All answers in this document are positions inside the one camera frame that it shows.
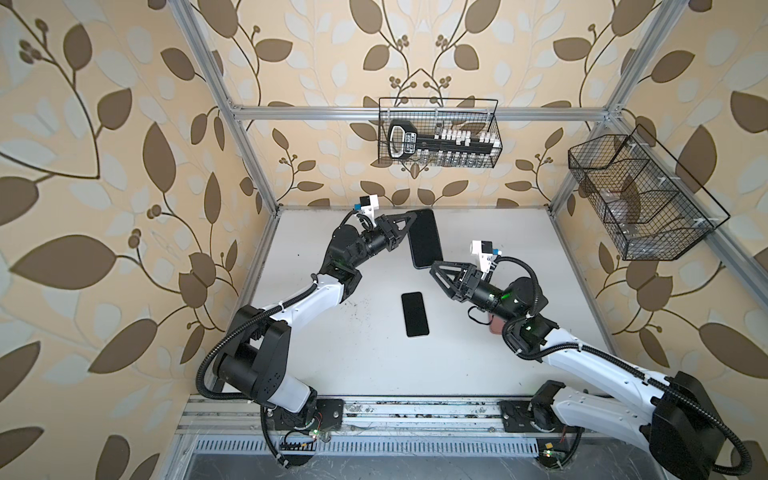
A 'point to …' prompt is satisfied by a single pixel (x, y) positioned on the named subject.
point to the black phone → (415, 314)
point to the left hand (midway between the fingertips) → (420, 216)
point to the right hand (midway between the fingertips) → (433, 273)
